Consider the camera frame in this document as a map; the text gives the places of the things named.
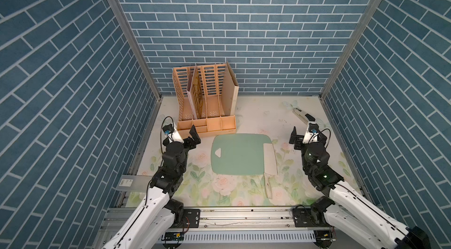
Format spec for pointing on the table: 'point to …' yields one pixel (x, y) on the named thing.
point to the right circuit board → (325, 238)
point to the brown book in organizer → (195, 93)
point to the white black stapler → (305, 117)
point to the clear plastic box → (134, 183)
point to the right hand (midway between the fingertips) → (306, 129)
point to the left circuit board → (172, 236)
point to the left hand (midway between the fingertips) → (191, 128)
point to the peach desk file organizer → (205, 97)
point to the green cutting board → (241, 154)
